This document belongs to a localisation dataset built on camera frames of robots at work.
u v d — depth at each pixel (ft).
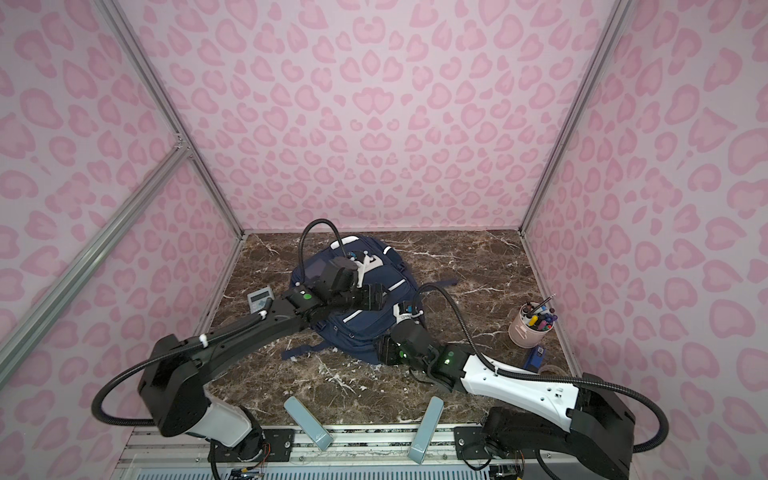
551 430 1.48
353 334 2.74
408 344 1.88
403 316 2.29
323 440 2.34
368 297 2.31
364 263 2.44
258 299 3.27
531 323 2.68
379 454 2.37
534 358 2.75
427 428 2.39
